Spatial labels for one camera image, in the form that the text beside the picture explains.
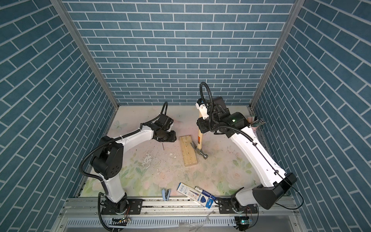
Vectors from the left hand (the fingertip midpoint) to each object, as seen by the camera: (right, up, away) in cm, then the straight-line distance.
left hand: (177, 139), depth 93 cm
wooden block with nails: (+8, -8, -4) cm, 12 cm away
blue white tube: (+14, -26, -15) cm, 33 cm away
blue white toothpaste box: (+11, -28, -16) cm, 34 cm away
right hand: (+14, +12, -22) cm, 28 cm away
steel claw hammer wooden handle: (+14, -4, -12) cm, 19 cm away
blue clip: (-4, -27, -16) cm, 32 cm away
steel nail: (-10, -5, +4) cm, 12 cm away
